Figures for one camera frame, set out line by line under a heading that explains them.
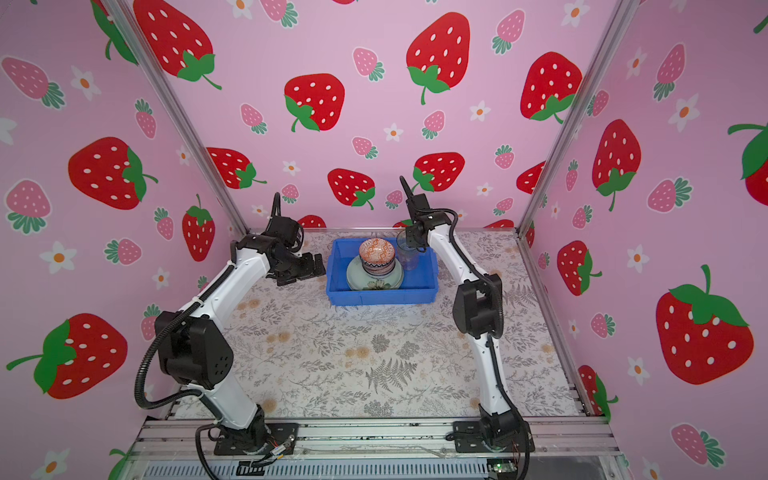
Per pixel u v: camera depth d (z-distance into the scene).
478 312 0.60
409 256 1.01
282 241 0.65
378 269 0.93
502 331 0.50
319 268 0.80
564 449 0.73
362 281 1.01
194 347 0.46
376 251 0.99
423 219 0.72
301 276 0.78
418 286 1.08
